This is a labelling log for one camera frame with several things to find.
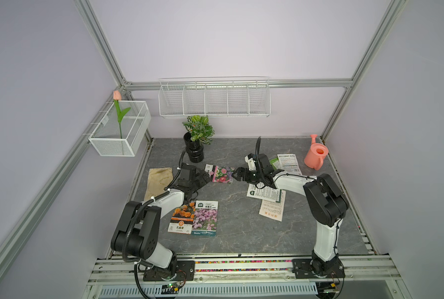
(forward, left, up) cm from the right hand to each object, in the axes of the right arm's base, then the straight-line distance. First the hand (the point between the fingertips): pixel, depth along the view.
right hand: (236, 175), depth 96 cm
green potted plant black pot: (+14, +18, +18) cm, 29 cm away
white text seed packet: (+12, -32, -6) cm, 34 cm away
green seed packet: (+13, -22, -6) cm, 26 cm away
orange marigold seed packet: (-21, +26, -6) cm, 34 cm away
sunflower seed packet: (-8, -16, -6) cm, 19 cm away
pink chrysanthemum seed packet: (+4, +7, -6) cm, 10 cm away
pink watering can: (+9, -43, +2) cm, 44 cm away
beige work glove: (+3, +43, -7) cm, 43 cm away
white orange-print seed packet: (-17, -18, -5) cm, 25 cm away
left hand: (-3, +16, +1) cm, 16 cm away
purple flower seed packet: (-21, +15, -5) cm, 26 cm away
